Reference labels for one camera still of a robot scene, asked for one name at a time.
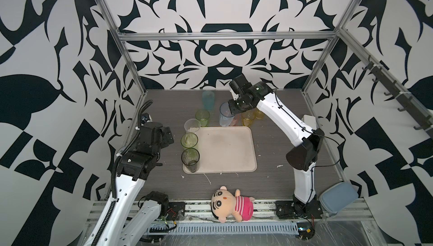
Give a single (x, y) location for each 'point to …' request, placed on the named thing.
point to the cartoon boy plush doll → (225, 204)
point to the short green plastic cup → (203, 115)
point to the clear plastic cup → (192, 125)
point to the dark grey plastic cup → (190, 157)
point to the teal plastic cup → (208, 99)
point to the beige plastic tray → (225, 149)
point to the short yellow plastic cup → (247, 117)
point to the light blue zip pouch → (337, 197)
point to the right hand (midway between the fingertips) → (232, 106)
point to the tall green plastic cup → (189, 140)
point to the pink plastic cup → (237, 120)
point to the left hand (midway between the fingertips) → (154, 130)
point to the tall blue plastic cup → (226, 116)
